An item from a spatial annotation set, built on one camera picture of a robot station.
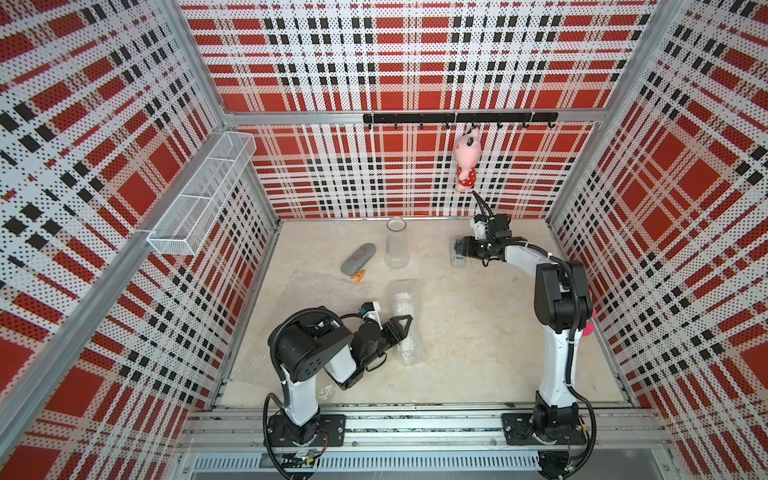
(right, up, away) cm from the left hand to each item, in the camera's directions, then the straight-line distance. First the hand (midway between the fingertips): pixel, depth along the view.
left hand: (411, 320), depth 90 cm
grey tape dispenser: (+17, +18, +14) cm, 28 cm away
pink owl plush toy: (+51, -2, -6) cm, 51 cm away
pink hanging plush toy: (+17, +53, +1) cm, 56 cm away
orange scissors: (-18, +12, +14) cm, 26 cm away
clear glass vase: (-5, +22, +17) cm, 28 cm away
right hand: (+19, +23, +14) cm, 33 cm away
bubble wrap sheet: (-2, +5, 0) cm, 6 cm away
